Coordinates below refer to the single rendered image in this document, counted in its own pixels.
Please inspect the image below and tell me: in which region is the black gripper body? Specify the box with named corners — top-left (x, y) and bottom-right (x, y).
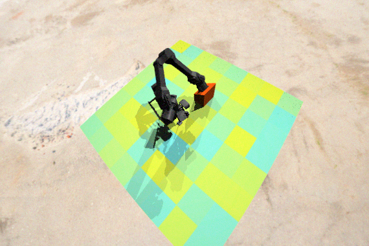
top-left (164, 99), bottom-right (190, 126)

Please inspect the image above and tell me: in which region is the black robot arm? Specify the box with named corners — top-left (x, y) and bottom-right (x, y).
top-left (153, 48), bottom-right (209, 123)

